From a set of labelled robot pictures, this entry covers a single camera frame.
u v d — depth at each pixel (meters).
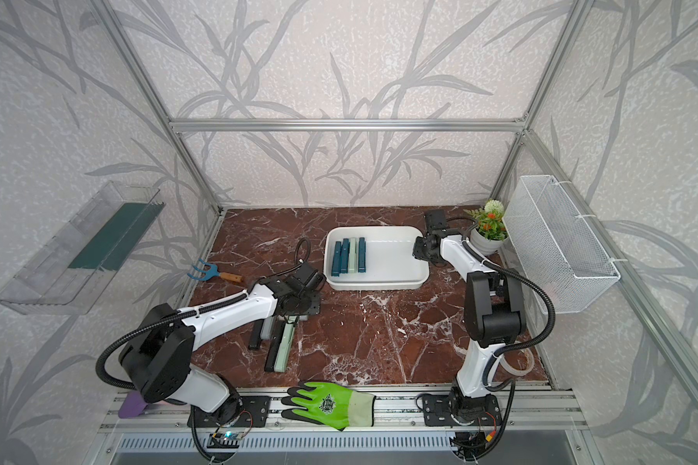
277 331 0.86
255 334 0.85
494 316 0.50
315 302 0.80
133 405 0.75
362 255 1.03
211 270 1.02
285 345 0.83
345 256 1.03
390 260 1.03
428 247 0.83
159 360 0.43
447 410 0.73
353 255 1.02
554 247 0.64
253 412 0.73
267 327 0.85
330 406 0.74
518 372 0.79
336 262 1.01
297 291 0.66
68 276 0.64
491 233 0.95
